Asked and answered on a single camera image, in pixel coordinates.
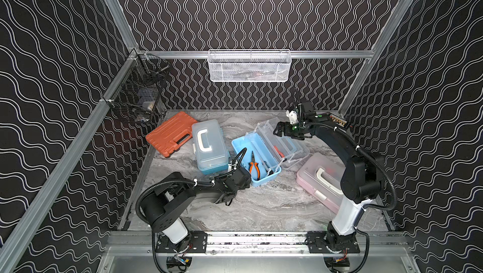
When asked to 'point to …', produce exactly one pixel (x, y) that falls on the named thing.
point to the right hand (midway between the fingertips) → (281, 132)
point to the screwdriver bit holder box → (338, 120)
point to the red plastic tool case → (168, 137)
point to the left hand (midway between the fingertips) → (240, 174)
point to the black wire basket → (135, 97)
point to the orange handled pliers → (256, 164)
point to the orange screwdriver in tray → (280, 152)
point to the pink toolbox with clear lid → (321, 175)
